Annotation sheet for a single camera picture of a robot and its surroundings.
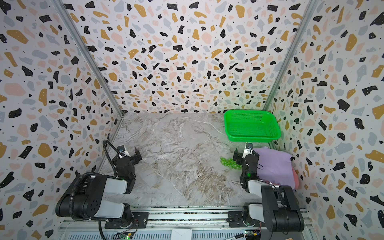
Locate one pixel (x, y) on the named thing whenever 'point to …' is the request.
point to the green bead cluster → (230, 163)
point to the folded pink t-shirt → (296, 180)
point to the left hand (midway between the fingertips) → (126, 148)
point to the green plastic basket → (251, 126)
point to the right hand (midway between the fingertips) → (244, 146)
